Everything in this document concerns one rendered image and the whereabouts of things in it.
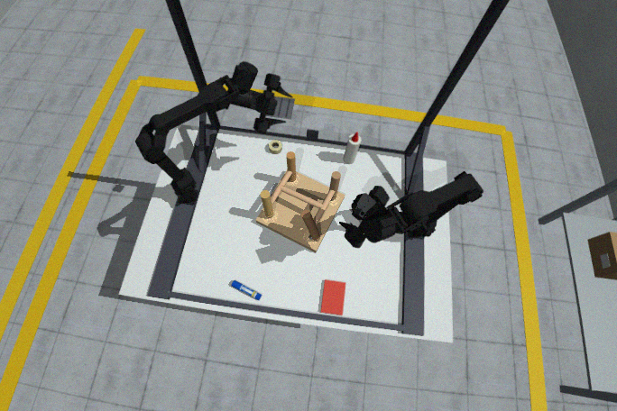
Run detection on grey bottle with red cone cap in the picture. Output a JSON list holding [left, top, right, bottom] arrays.
[[343, 132, 361, 164]]

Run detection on beige roll of masking tape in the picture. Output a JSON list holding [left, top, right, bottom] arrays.
[[269, 140, 282, 154]]

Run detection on blue glue stick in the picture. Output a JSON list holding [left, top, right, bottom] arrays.
[[231, 280, 262, 300]]

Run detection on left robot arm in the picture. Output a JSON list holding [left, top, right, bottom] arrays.
[[351, 171, 483, 243]]

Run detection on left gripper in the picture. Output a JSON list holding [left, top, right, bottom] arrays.
[[339, 186, 390, 248]]

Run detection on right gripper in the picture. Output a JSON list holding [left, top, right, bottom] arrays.
[[245, 73, 293, 134]]

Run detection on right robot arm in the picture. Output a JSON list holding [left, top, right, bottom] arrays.
[[135, 61, 278, 205]]

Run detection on flat red rectangular pad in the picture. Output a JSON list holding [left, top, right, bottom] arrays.
[[320, 279, 345, 315]]

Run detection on tan square wooden stool seat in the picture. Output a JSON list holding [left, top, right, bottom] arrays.
[[256, 171, 345, 252]]

